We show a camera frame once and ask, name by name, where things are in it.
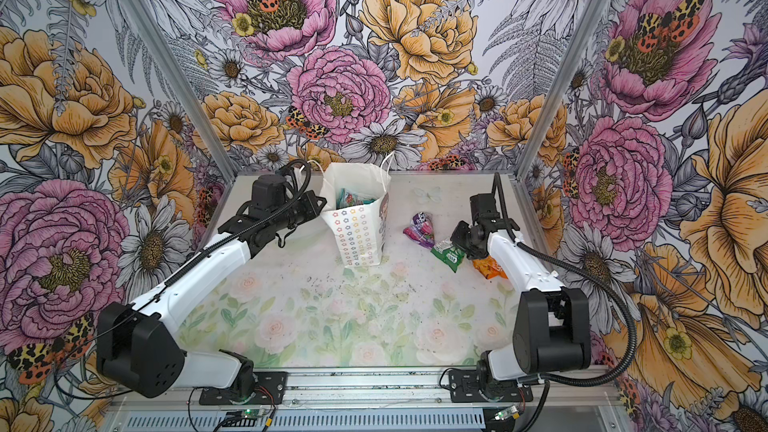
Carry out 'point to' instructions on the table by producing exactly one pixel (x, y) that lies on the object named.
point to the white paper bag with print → (360, 229)
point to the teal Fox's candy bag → (348, 199)
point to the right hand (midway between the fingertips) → (456, 249)
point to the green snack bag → (452, 255)
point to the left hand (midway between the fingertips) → (326, 208)
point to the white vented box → (312, 420)
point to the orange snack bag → (489, 267)
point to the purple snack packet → (421, 230)
